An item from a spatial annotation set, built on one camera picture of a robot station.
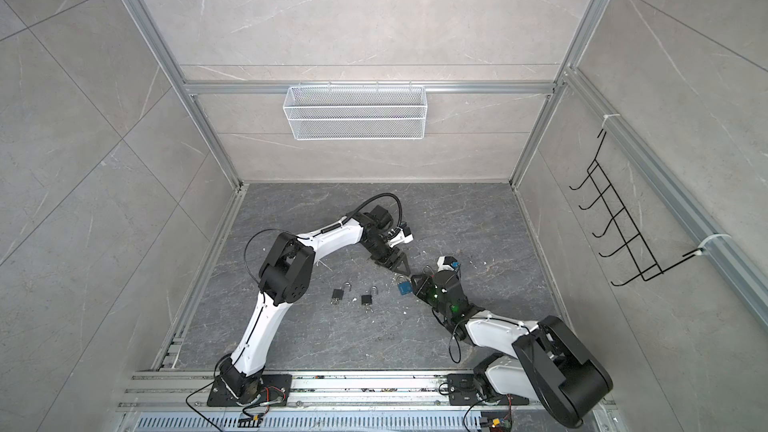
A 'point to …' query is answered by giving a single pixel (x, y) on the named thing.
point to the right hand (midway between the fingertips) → (412, 276)
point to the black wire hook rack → (623, 248)
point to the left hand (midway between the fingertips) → (403, 265)
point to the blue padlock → (405, 285)
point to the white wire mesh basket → (353, 113)
